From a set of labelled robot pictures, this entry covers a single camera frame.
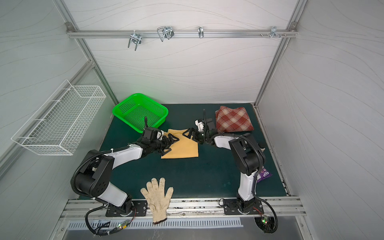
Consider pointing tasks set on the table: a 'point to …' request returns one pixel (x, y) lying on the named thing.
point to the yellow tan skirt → (185, 147)
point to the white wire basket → (60, 125)
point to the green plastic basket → (133, 111)
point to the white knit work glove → (158, 198)
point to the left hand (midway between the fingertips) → (178, 141)
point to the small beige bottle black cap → (262, 145)
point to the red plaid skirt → (229, 120)
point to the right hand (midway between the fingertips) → (189, 132)
